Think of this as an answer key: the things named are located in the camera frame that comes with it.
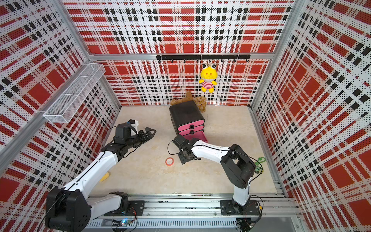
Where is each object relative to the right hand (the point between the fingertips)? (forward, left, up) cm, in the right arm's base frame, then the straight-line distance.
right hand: (188, 157), depth 88 cm
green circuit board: (-33, +30, -2) cm, 45 cm away
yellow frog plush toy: (+43, -14, +30) cm, 55 cm away
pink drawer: (+15, -2, +11) cm, 19 cm away
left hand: (+9, +20, +13) cm, 26 cm away
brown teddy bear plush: (+45, -9, +4) cm, 46 cm away
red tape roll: (-1, +12, -4) cm, 13 cm away
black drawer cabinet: (+18, 0, +14) cm, 22 cm away
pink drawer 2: (+16, -8, -1) cm, 18 cm away
